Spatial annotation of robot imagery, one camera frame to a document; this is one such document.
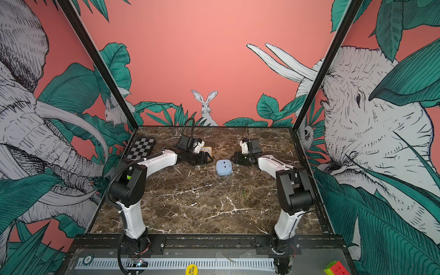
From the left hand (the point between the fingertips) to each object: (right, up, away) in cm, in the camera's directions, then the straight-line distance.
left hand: (211, 158), depth 94 cm
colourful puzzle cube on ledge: (+51, -41, -28) cm, 71 cm away
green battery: (+18, -19, -5) cm, 26 cm away
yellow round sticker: (-6, -43, -25) cm, 50 cm away
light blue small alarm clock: (+7, -5, +2) cm, 9 cm away
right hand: (+12, +1, +1) cm, 12 cm away
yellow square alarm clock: (-4, +5, +10) cm, 12 cm away
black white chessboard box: (-44, +6, +10) cm, 46 cm away
